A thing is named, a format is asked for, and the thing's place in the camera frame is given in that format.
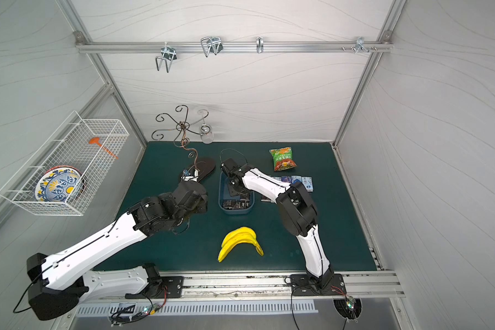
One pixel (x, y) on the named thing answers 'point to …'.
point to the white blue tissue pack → (307, 182)
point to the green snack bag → (282, 159)
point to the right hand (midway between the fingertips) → (238, 187)
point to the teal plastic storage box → (242, 203)
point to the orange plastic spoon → (95, 140)
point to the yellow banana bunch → (236, 236)
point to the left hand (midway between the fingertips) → (204, 196)
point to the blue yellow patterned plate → (61, 183)
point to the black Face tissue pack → (266, 200)
